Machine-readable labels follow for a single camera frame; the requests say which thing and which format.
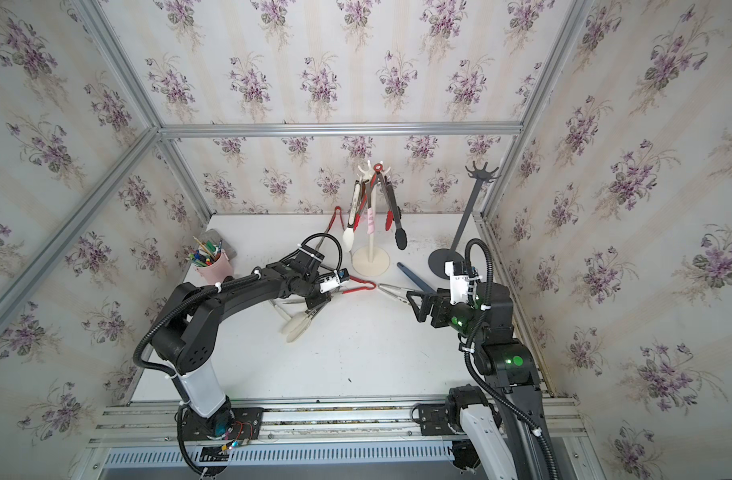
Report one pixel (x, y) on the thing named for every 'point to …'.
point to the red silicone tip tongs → (389, 218)
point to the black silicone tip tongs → (400, 234)
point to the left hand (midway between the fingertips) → (327, 292)
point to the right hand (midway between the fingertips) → (430, 293)
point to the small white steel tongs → (394, 295)
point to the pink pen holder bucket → (217, 271)
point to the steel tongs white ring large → (349, 232)
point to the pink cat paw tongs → (370, 213)
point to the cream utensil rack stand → (371, 260)
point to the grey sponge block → (213, 235)
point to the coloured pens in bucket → (207, 253)
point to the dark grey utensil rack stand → (437, 260)
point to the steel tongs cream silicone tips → (296, 325)
